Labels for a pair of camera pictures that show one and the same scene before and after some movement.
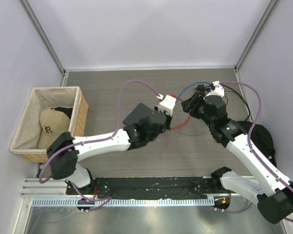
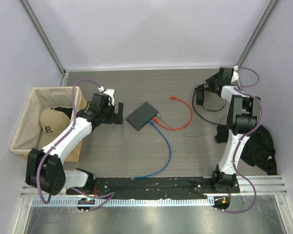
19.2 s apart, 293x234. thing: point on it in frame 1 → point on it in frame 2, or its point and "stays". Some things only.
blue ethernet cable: x=189 y=86 → x=171 y=156
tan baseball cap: x=54 y=124 stays
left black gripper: x=169 y=118 → x=116 y=118
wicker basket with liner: x=25 y=143 stays
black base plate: x=199 y=187 stays
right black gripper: x=189 y=104 → x=210 y=80
